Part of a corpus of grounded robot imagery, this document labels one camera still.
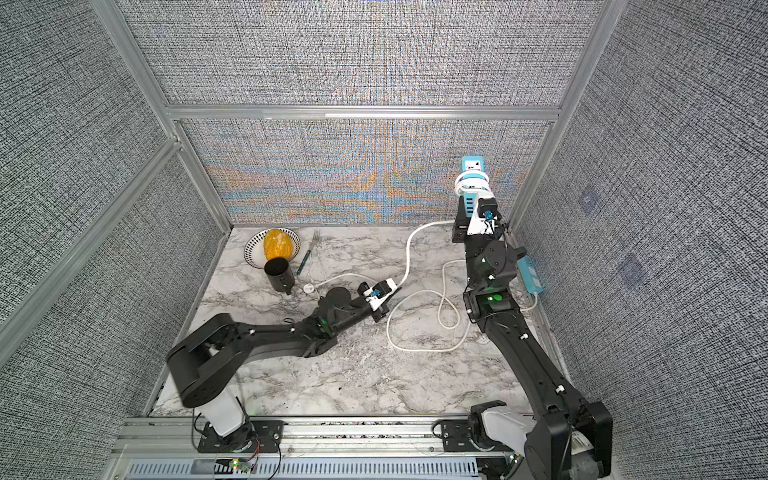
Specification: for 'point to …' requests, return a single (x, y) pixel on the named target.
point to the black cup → (279, 274)
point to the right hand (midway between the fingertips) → (480, 189)
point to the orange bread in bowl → (277, 244)
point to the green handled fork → (305, 258)
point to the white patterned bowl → (254, 246)
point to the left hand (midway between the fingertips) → (403, 283)
